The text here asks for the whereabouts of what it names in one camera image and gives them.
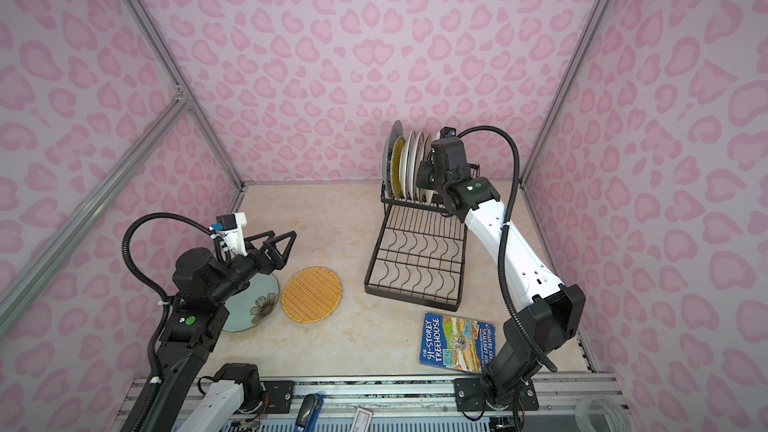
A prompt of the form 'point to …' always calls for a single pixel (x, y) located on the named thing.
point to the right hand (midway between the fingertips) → (428, 163)
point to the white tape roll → (600, 405)
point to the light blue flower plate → (253, 306)
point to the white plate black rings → (405, 162)
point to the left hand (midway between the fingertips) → (284, 230)
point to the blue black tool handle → (309, 410)
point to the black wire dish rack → (418, 254)
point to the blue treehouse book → (456, 343)
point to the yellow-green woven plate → (395, 165)
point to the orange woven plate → (311, 294)
